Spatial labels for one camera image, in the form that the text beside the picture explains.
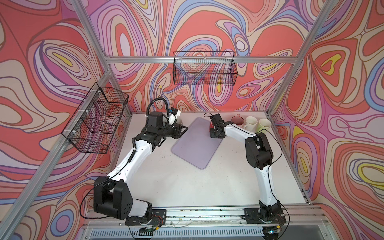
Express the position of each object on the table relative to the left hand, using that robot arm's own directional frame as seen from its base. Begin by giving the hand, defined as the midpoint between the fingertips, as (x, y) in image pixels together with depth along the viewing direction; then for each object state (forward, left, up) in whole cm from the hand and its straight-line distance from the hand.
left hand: (186, 126), depth 78 cm
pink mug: (+18, -35, -15) cm, 42 cm away
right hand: (+11, -20, -25) cm, 34 cm away
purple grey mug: (+20, +6, -18) cm, 27 cm away
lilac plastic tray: (+3, -6, -25) cm, 26 cm away
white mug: (+16, -44, -17) cm, 50 cm away
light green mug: (+17, -53, -18) cm, 59 cm away
